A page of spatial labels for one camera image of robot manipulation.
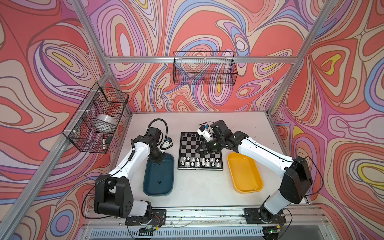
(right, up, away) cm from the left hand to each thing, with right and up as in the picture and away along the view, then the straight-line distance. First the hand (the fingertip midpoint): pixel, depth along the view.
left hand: (162, 157), depth 85 cm
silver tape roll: (-25, +21, -12) cm, 35 cm away
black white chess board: (+16, -3, +7) cm, 18 cm away
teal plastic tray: (-2, -13, -1) cm, 13 cm away
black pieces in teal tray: (-1, -14, -1) cm, 14 cm away
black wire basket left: (-32, +17, -12) cm, 38 cm away
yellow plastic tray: (+49, -11, 0) cm, 50 cm away
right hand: (+21, +3, -8) cm, 23 cm away
